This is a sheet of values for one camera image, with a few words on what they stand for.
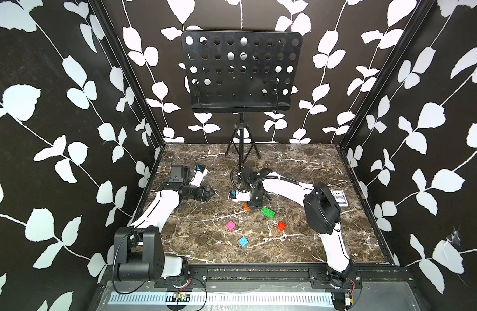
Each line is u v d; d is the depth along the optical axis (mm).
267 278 748
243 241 818
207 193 792
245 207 907
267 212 904
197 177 792
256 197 797
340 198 954
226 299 701
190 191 734
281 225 873
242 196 819
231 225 862
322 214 531
